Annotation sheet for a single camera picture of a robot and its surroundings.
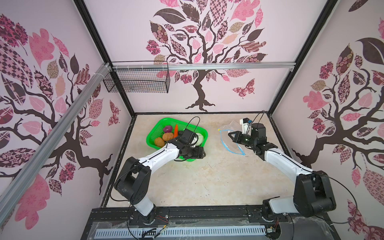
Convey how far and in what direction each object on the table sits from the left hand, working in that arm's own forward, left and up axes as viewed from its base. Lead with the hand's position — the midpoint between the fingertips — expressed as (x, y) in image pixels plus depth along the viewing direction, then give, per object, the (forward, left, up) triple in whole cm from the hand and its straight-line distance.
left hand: (200, 157), depth 86 cm
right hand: (+11, -17, +10) cm, 23 cm away
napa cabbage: (+15, -1, -3) cm, 15 cm away
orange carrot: (+22, +16, -4) cm, 28 cm away
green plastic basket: (-4, +6, +5) cm, 9 cm away
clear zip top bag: (+6, -18, +5) cm, 20 cm away
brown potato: (+18, +22, -4) cm, 28 cm away
